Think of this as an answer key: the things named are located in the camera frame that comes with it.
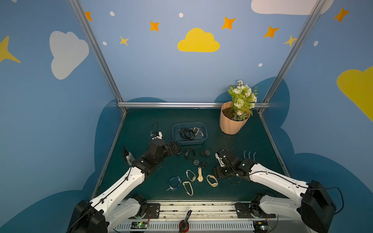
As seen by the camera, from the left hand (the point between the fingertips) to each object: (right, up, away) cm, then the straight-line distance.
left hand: (175, 144), depth 81 cm
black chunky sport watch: (+6, +5, +21) cm, 23 cm away
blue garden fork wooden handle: (+49, -10, +15) cm, 52 cm away
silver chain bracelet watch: (+17, +5, +24) cm, 30 cm away
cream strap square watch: (+8, -25, 0) cm, 26 cm away
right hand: (+25, -16, +3) cm, 30 cm away
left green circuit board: (-17, -39, -11) cm, 44 cm away
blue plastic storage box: (+14, 0, +19) cm, 24 cm away
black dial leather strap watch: (+13, -13, +10) cm, 21 cm away
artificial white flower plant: (+43, +26, +8) cm, 51 cm away
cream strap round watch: (+22, -23, 0) cm, 32 cm away
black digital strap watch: (+9, -9, +14) cm, 19 cm away
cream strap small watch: (+15, -20, +3) cm, 25 cm away
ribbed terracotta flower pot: (+36, +13, +12) cm, 40 cm away
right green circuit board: (+44, -40, -10) cm, 60 cm away
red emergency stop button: (+6, -31, -23) cm, 38 cm away
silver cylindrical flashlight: (-28, -8, +3) cm, 29 cm away
